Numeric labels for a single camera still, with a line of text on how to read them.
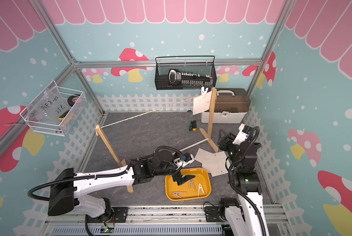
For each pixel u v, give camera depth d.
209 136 0.99
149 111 0.60
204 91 0.66
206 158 0.95
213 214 0.74
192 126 1.09
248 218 0.43
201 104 0.72
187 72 0.92
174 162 0.60
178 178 0.62
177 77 0.88
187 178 0.63
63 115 0.67
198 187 0.83
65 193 0.40
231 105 1.06
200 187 0.82
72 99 0.81
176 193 0.79
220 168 0.89
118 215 0.74
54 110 0.70
